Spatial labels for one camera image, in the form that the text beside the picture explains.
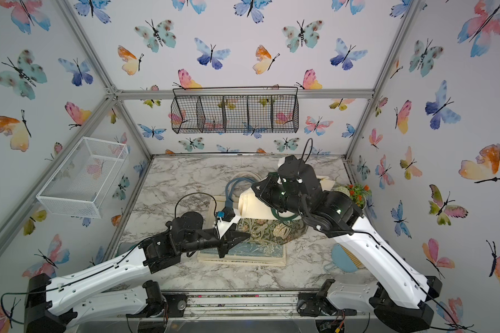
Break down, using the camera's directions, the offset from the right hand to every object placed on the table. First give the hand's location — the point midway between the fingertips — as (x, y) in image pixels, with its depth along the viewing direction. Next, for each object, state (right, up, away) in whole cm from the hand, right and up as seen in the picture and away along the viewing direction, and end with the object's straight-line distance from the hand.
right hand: (251, 184), depth 58 cm
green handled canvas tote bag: (+4, -13, +6) cm, 15 cm away
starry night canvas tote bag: (-17, -30, +26) cm, 43 cm away
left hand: (-1, -15, +6) cm, 16 cm away
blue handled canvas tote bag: (-3, -28, +26) cm, 38 cm away
